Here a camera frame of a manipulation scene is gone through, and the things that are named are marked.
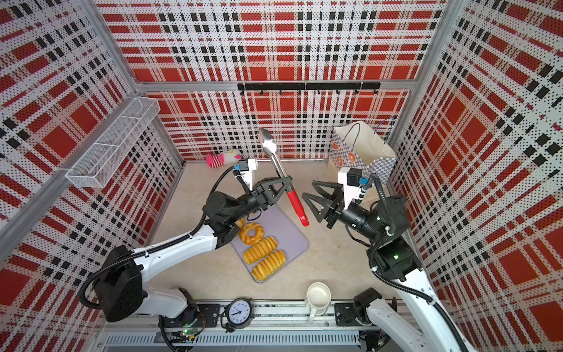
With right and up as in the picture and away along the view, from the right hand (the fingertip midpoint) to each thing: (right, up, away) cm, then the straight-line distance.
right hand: (308, 192), depth 54 cm
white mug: (+5, -40, +24) cm, 47 cm away
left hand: (-4, +2, +4) cm, 6 cm away
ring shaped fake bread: (-21, -22, +35) cm, 46 cm away
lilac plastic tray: (-11, -17, +43) cm, 48 cm away
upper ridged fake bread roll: (-17, -25, +32) cm, 44 cm away
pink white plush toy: (-38, +16, +61) cm, 73 cm away
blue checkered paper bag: (+21, +17, +31) cm, 41 cm away
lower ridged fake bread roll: (-13, -29, +28) cm, 42 cm away
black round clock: (-22, -42, +18) cm, 51 cm away
